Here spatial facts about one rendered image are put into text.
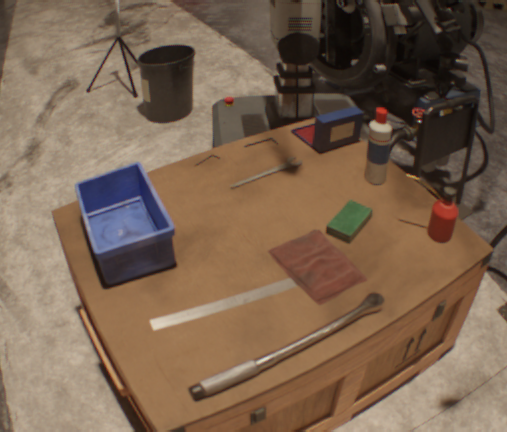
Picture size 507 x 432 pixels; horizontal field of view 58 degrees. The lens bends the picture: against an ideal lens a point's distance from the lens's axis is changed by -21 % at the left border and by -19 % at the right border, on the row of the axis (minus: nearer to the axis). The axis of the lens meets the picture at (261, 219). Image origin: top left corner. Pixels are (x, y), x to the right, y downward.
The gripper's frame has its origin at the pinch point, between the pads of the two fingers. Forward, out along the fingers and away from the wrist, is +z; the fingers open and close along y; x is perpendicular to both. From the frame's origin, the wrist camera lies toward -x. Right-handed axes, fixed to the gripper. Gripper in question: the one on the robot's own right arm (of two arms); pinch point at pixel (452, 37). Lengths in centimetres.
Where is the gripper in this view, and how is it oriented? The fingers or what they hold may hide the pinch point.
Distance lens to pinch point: 203.7
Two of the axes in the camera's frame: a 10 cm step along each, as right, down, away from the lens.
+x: -8.6, 4.5, 2.4
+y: -1.3, -6.3, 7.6
